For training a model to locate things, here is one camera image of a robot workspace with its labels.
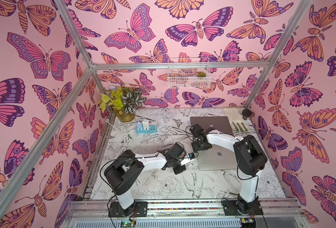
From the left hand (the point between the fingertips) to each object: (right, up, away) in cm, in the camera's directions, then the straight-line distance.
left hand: (185, 165), depth 89 cm
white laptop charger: (-27, +26, +12) cm, 39 cm away
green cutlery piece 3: (+46, +24, +18) cm, 55 cm away
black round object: (+52, +34, +24) cm, 66 cm away
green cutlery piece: (+40, +24, +18) cm, 50 cm away
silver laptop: (+22, +4, +3) cm, 23 cm away
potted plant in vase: (-39, +41, +3) cm, 57 cm away
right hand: (+11, +11, +8) cm, 17 cm away
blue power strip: (-22, +22, +14) cm, 35 cm away
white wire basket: (-1, +62, +8) cm, 62 cm away
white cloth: (+43, +33, +27) cm, 61 cm away
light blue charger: (-32, +24, +14) cm, 42 cm away
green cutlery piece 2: (+43, +23, +17) cm, 51 cm away
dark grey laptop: (+30, +25, +20) cm, 45 cm away
